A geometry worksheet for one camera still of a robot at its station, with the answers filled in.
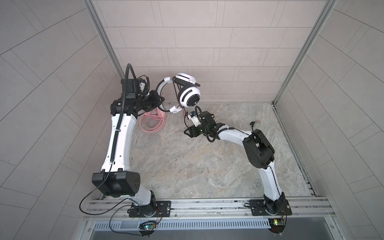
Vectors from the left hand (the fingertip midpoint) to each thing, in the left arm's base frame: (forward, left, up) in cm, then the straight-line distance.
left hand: (167, 95), depth 70 cm
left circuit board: (-50, +7, -32) cm, 60 cm away
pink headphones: (+10, +18, -36) cm, 41 cm away
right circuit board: (-48, -52, -36) cm, 79 cm away
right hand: (-1, -8, -29) cm, 30 cm away
